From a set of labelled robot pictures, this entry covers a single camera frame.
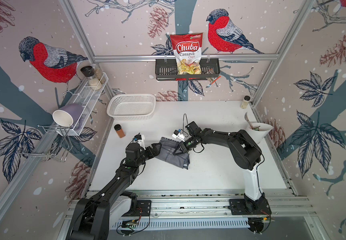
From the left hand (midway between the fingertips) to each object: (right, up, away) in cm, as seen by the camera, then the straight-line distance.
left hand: (159, 143), depth 85 cm
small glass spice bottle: (+64, +26, +29) cm, 75 cm away
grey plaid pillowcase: (+5, -4, +12) cm, 13 cm away
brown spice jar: (-28, +8, +10) cm, 31 cm away
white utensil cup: (+62, +7, +7) cm, 63 cm away
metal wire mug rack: (-42, +5, -24) cm, 49 cm away
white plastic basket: (-27, +24, +35) cm, 50 cm away
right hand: (+9, -7, +3) cm, 12 cm away
